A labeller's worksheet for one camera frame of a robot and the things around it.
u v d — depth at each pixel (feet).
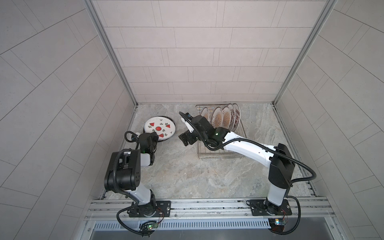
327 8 2.33
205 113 3.23
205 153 2.91
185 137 2.23
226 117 3.16
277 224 2.23
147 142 2.33
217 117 3.22
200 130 1.96
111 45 2.79
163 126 3.19
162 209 2.30
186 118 2.24
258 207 2.33
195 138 2.25
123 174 1.44
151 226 2.11
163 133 3.03
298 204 2.19
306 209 2.35
